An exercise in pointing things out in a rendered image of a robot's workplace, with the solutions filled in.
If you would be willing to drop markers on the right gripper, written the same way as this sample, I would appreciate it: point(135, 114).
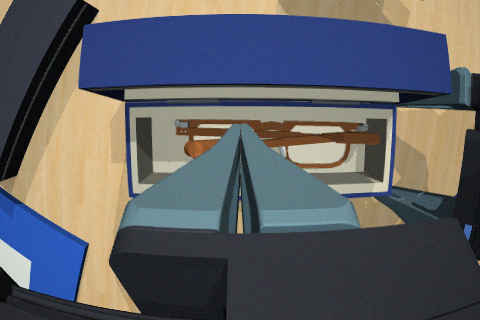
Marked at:
point(465, 96)

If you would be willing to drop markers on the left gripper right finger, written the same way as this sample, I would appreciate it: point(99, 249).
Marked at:
point(283, 197)

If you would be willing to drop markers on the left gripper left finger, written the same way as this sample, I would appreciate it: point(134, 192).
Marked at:
point(197, 195)

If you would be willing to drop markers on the brown glasses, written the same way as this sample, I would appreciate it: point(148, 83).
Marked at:
point(301, 150)

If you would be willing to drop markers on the black glasses case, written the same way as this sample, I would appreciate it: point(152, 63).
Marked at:
point(37, 39)

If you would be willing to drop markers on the blue notebook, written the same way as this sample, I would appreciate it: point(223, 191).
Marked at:
point(38, 254)

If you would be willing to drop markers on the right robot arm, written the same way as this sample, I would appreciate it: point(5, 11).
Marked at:
point(476, 218)

